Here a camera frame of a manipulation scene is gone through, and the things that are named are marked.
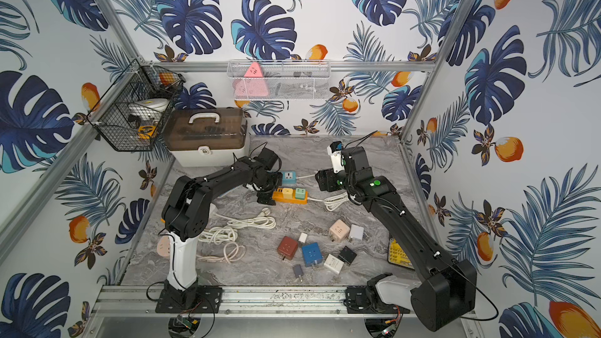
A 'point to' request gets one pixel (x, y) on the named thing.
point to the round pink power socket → (163, 246)
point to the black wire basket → (131, 115)
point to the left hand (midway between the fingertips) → (283, 185)
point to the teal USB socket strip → (289, 177)
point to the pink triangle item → (250, 88)
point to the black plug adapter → (347, 255)
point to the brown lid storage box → (206, 137)
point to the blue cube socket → (311, 253)
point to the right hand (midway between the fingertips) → (327, 171)
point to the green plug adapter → (300, 193)
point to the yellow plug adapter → (287, 192)
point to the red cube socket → (287, 247)
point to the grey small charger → (298, 270)
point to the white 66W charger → (356, 231)
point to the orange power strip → (278, 196)
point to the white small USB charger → (303, 237)
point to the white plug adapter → (333, 264)
